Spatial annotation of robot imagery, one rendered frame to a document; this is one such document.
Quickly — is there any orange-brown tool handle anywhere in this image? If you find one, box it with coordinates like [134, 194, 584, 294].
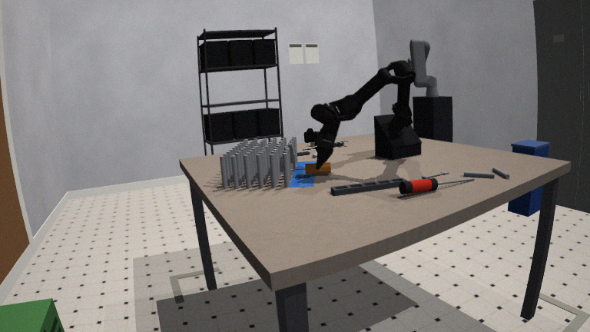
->
[291, 162, 331, 174]

